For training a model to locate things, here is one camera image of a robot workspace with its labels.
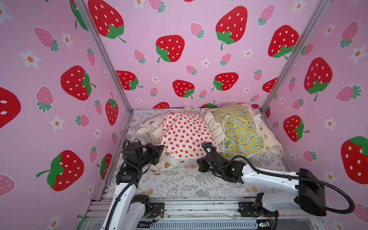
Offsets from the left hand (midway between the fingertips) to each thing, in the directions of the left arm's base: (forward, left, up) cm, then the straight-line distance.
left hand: (165, 144), depth 74 cm
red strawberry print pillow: (+9, -9, -3) cm, 13 cm away
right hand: (-7, -16, -9) cm, 19 cm away
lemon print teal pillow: (+8, -43, -4) cm, 44 cm away
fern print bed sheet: (-15, -25, -5) cm, 30 cm away
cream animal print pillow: (+11, -66, -16) cm, 69 cm away
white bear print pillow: (+22, +14, -13) cm, 29 cm away
